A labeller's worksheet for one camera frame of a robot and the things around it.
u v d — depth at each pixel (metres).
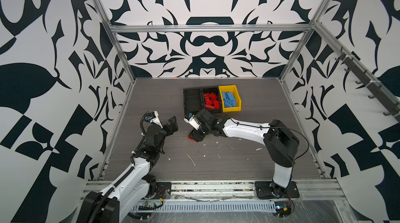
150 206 0.72
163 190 0.73
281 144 0.48
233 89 1.08
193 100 1.10
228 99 1.03
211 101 1.05
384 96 0.54
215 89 1.10
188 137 0.88
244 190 0.76
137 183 0.60
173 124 0.76
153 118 0.72
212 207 0.78
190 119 0.76
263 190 0.74
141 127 0.60
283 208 0.71
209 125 0.67
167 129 0.75
